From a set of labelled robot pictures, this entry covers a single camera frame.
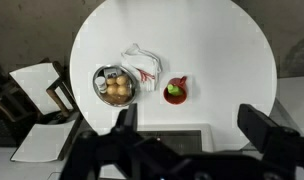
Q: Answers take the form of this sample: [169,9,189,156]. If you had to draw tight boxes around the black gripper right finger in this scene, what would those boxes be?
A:
[237,104,300,162]

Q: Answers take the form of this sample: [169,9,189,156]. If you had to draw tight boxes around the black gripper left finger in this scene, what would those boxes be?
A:
[113,103,138,133]

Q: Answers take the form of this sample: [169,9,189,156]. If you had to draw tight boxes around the round bread bun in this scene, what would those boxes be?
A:
[107,85,118,95]
[116,75,128,85]
[117,86,130,96]
[106,78,116,85]

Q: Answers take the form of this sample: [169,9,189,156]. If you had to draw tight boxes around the steel bowl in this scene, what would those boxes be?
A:
[92,65,139,107]

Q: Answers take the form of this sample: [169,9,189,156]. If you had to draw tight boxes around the small white cup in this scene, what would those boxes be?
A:
[95,76,107,93]

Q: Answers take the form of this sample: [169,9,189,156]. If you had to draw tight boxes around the small card in bowl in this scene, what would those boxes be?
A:
[104,68,122,79]

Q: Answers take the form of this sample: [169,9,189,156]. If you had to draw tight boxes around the green object in mug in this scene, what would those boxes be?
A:
[167,84,183,96]

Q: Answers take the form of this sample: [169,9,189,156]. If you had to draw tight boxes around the white red striped cloth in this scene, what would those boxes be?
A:
[121,43,162,92]

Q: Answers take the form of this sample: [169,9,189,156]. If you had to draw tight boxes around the white wooden chair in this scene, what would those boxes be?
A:
[11,112,81,163]
[9,61,80,125]

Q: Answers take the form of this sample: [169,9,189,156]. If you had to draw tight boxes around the round white table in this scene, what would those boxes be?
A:
[70,0,277,150]

